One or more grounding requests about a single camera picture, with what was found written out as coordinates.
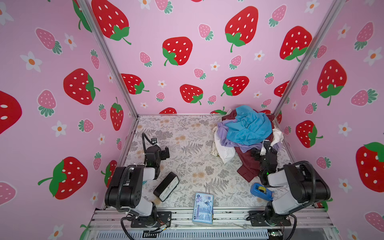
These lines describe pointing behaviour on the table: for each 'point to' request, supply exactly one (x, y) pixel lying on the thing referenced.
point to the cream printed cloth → (214, 151)
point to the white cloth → (226, 153)
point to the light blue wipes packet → (203, 209)
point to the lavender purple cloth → (222, 133)
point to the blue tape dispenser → (261, 191)
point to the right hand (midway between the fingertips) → (263, 146)
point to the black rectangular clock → (167, 186)
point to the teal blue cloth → (250, 128)
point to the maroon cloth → (249, 169)
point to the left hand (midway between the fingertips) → (159, 147)
